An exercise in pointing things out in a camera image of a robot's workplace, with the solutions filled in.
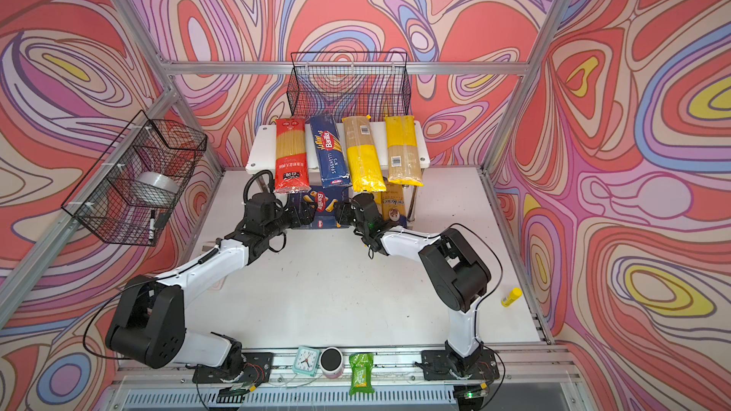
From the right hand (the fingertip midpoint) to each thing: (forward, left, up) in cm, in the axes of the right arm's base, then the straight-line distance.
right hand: (339, 210), depth 92 cm
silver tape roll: (-4, +45, +21) cm, 50 cm away
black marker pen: (-14, +46, +15) cm, 50 cm away
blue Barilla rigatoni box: (+2, +4, +3) cm, 6 cm away
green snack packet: (-46, -7, -10) cm, 48 cm away
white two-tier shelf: (+8, +20, +22) cm, 31 cm away
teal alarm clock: (-42, +8, -10) cm, 44 cm away
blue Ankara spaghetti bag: (+5, -18, -3) cm, 19 cm away
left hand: (-2, +8, +6) cm, 10 cm away
